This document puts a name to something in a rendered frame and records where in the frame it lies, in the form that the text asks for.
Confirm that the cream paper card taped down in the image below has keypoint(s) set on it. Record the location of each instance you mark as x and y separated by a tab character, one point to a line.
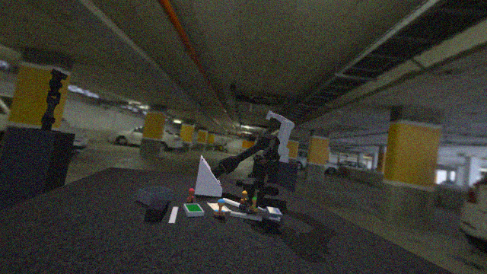
215	206

